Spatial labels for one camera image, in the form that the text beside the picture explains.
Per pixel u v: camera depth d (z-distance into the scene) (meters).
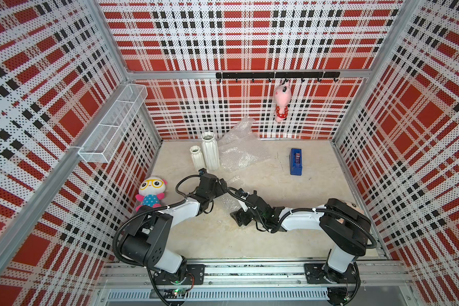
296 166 1.01
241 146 1.14
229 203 0.86
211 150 0.94
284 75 0.90
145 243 0.44
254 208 0.66
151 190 0.92
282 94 0.91
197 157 0.95
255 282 0.73
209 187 0.76
